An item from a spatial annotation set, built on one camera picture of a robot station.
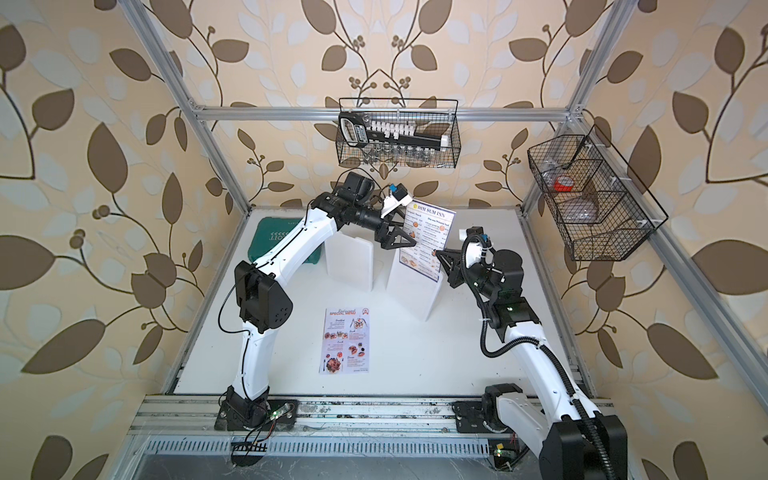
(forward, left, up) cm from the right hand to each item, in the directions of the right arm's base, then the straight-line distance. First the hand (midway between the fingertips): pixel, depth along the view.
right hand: (439, 252), depth 76 cm
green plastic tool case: (+27, +59, -20) cm, 68 cm away
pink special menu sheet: (-14, +27, -25) cm, 40 cm away
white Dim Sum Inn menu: (+4, +2, +4) cm, 6 cm away
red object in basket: (+16, -35, +8) cm, 39 cm away
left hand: (+7, +8, +3) cm, 11 cm away
